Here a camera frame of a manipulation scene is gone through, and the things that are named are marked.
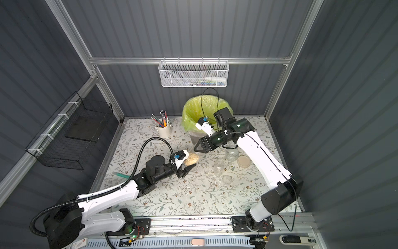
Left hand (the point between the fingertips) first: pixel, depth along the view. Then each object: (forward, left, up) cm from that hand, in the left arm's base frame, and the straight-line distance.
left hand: (192, 160), depth 74 cm
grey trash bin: (+18, -1, -5) cm, 19 cm away
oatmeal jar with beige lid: (+16, -24, -20) cm, 35 cm away
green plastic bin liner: (+35, -6, +3) cm, 35 cm away
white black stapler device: (-31, -46, -16) cm, 58 cm away
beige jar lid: (+11, -32, -22) cm, 40 cm away
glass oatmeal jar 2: (+2, -14, -10) cm, 17 cm away
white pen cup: (+31, +22, -16) cm, 41 cm away
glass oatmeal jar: (0, 0, +2) cm, 2 cm away
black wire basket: (+6, +60, +7) cm, 60 cm away
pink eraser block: (-31, -3, -17) cm, 35 cm away
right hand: (+3, -5, +7) cm, 9 cm away
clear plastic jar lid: (-1, -19, -21) cm, 28 cm away
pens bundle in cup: (+35, +21, -10) cm, 43 cm away
